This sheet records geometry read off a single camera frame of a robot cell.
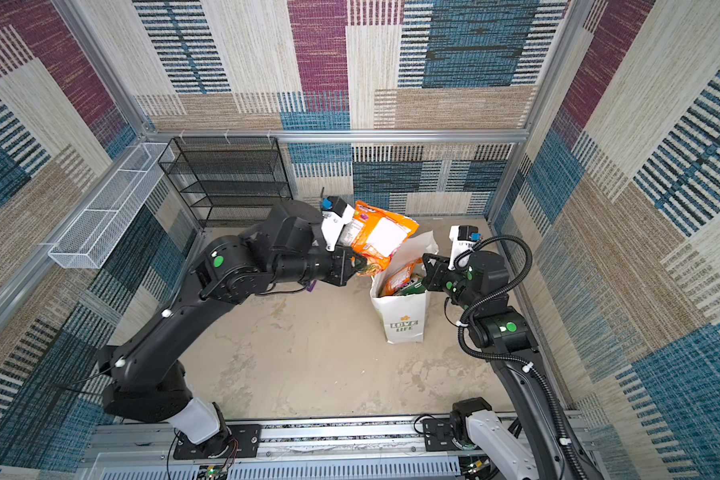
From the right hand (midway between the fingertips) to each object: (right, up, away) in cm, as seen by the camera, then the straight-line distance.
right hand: (422, 261), depth 69 cm
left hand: (-12, +1, -12) cm, 17 cm away
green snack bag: (+2, -8, +17) cm, 19 cm away
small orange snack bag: (-4, -6, +16) cm, 17 cm away
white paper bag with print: (-4, -15, +8) cm, 17 cm away
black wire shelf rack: (-63, +27, +42) cm, 80 cm away
